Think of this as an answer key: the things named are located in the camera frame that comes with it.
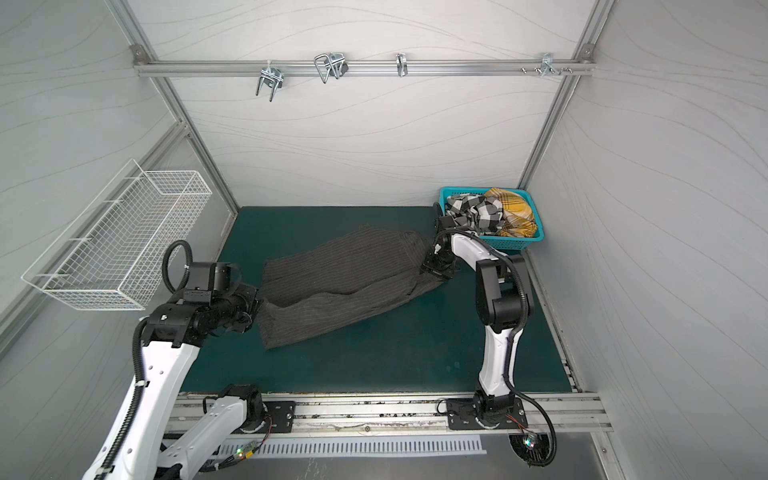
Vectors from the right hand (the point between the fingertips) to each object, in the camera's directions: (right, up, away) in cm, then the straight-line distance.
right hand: (432, 267), depth 98 cm
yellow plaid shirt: (+32, +17, +6) cm, 36 cm away
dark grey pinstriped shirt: (-38, -6, -2) cm, 39 cm away
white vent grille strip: (-20, -40, -28) cm, 53 cm away
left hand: (-43, -3, -25) cm, 50 cm away
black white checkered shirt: (+17, +19, +10) cm, 27 cm away
